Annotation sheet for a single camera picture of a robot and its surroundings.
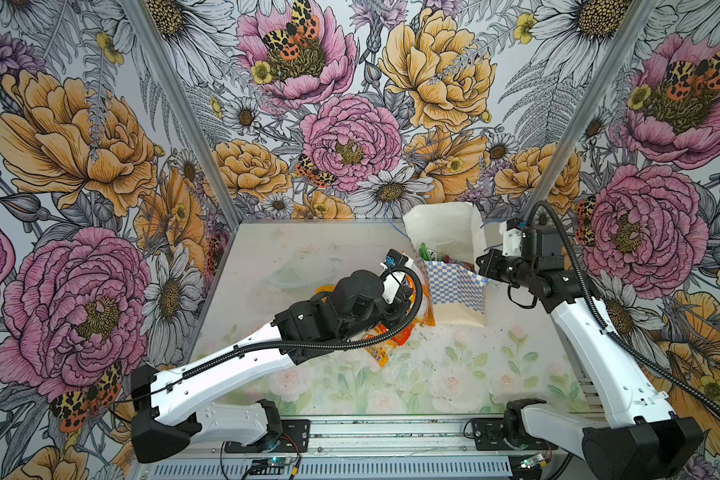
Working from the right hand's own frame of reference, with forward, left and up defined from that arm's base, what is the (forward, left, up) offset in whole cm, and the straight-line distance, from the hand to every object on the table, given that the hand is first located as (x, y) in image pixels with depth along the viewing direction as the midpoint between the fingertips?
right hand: (476, 269), depth 76 cm
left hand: (-11, +19, +5) cm, 23 cm away
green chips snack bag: (+14, +10, -9) cm, 20 cm away
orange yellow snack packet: (-10, +24, -24) cm, 36 cm away
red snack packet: (-7, +18, -24) cm, 31 cm away
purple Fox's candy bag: (+16, 0, -17) cm, 23 cm away
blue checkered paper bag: (+25, -2, -16) cm, 30 cm away
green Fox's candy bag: (+18, +3, -17) cm, 25 cm away
